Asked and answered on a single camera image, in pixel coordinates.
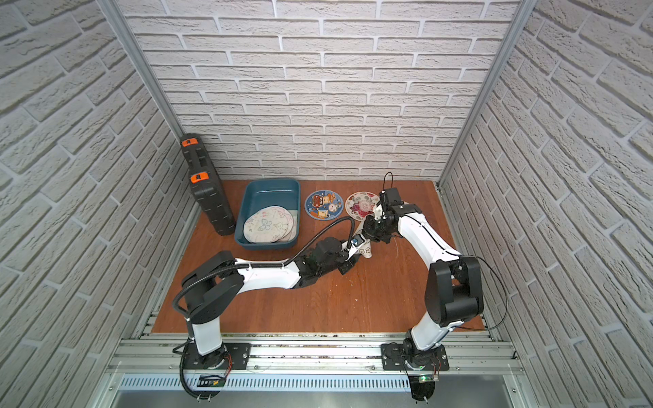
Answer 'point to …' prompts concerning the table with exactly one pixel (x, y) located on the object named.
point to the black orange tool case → (207, 187)
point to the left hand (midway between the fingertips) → (361, 246)
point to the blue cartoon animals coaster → (324, 205)
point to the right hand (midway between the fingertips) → (365, 234)
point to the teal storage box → (260, 193)
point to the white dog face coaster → (366, 249)
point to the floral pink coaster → (360, 204)
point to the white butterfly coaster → (269, 224)
